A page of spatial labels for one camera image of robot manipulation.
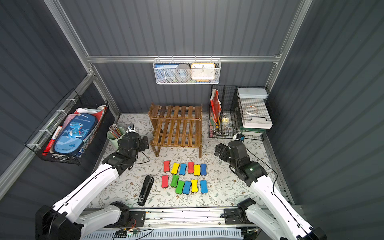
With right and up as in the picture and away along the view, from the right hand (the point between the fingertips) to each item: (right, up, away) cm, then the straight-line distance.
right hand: (226, 148), depth 77 cm
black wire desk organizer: (+12, +16, +39) cm, 44 cm away
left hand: (-48, +5, +2) cm, 48 cm away
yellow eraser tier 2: (-16, -23, +6) cm, 29 cm away
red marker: (-79, +4, -12) cm, 80 cm away
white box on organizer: (+25, +32, +25) cm, 48 cm away
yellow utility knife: (+2, +15, +36) cm, 39 cm away
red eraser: (-19, -14, +13) cm, 26 cm away
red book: (0, +29, +39) cm, 49 cm away
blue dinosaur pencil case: (-70, +6, -14) cm, 71 cm away
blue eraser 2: (-21, -22, +6) cm, 31 cm away
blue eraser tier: (-23, -14, +14) cm, 31 cm away
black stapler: (-43, -23, +4) cm, 49 cm away
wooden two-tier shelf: (-28, +11, +17) cm, 35 cm away
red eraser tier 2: (-34, -21, +10) cm, 41 cm away
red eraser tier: (-34, -14, +14) cm, 39 cm away
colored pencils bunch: (-65, +9, +13) cm, 66 cm away
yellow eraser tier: (-28, -14, +13) cm, 34 cm away
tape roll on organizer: (+19, +19, +16) cm, 32 cm away
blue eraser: (-11, -14, +12) cm, 22 cm away
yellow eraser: (-15, -15, +12) cm, 25 cm away
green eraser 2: (-24, -23, +6) cm, 34 cm away
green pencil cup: (-64, +3, +12) cm, 66 cm away
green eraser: (-28, -20, +8) cm, 35 cm away
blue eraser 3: (-11, -22, +8) cm, 26 cm away
